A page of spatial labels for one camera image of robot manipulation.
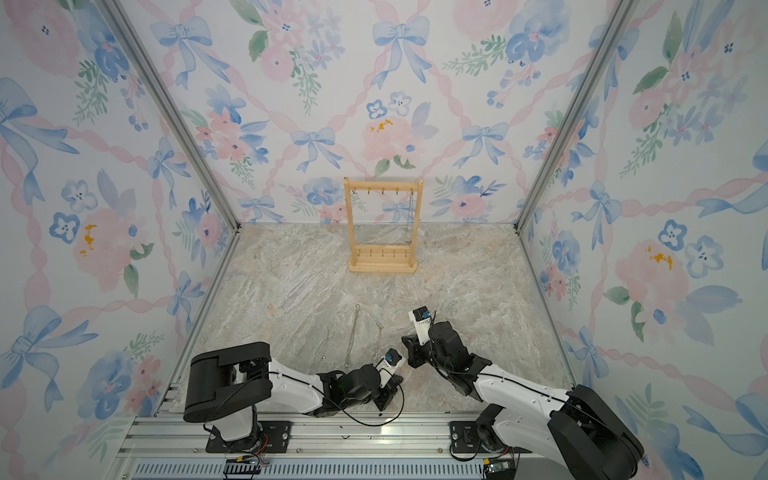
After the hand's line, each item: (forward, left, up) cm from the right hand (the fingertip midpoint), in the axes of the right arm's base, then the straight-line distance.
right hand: (405, 338), depth 85 cm
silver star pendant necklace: (+3, +23, -6) cm, 24 cm away
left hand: (-10, 0, -5) cm, 11 cm away
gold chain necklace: (+7, +8, -5) cm, 11 cm away
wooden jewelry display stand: (+29, +7, 0) cm, 30 cm away
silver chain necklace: (+13, +15, -6) cm, 21 cm away
